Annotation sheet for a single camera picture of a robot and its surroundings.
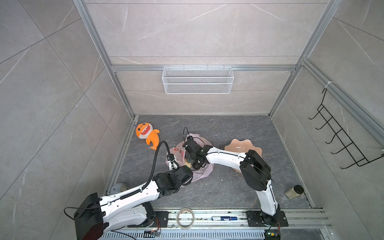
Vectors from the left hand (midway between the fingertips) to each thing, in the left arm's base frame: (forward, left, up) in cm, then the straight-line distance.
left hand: (184, 166), depth 80 cm
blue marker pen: (-24, -20, -9) cm, 33 cm away
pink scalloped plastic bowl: (+16, -39, -8) cm, 43 cm away
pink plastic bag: (+11, +4, -4) cm, 12 cm away
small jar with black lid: (-15, -56, -2) cm, 58 cm away
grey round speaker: (-10, +34, -2) cm, 35 cm away
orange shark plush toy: (+29, +27, -4) cm, 39 cm away
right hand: (+12, -3, -7) cm, 14 cm away
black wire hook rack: (-10, -73, +22) cm, 77 cm away
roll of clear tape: (-23, +3, -10) cm, 26 cm away
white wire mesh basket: (+54, -10, +19) cm, 58 cm away
